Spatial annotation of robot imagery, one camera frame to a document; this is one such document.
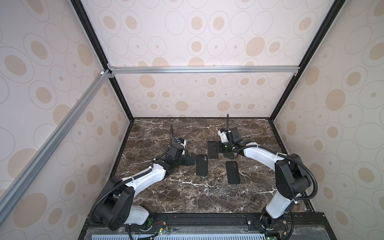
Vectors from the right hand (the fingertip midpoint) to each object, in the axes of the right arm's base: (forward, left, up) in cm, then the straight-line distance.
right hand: (214, 147), depth 92 cm
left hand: (-6, +12, +3) cm, 14 cm away
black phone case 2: (-12, -11, -11) cm, 20 cm away
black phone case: (-7, +7, -10) cm, 14 cm away
